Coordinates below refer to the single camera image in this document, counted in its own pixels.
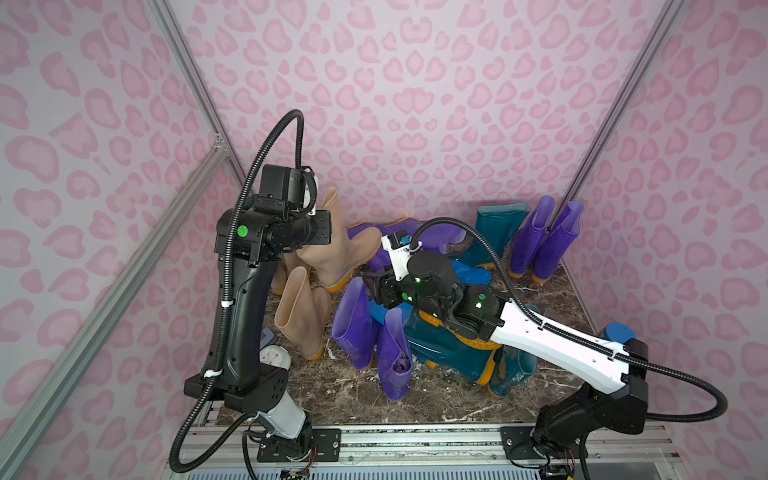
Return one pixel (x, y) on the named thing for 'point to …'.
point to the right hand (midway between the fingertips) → (372, 276)
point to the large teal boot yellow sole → (468, 357)
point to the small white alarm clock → (276, 355)
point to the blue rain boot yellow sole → (469, 275)
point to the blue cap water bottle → (619, 332)
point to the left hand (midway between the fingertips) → (325, 222)
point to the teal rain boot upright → (497, 224)
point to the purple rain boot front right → (394, 360)
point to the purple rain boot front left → (352, 326)
